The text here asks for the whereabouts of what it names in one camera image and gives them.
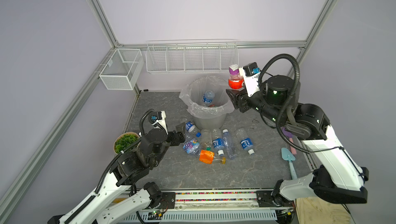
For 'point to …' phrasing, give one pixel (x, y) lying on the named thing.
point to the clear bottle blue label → (218, 142)
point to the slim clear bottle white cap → (228, 144)
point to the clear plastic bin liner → (192, 96)
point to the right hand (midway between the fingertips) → (235, 87)
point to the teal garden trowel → (286, 155)
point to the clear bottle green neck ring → (206, 138)
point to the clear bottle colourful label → (192, 147)
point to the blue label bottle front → (208, 97)
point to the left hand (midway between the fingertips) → (177, 127)
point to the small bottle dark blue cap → (191, 127)
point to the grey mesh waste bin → (214, 123)
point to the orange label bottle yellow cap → (208, 156)
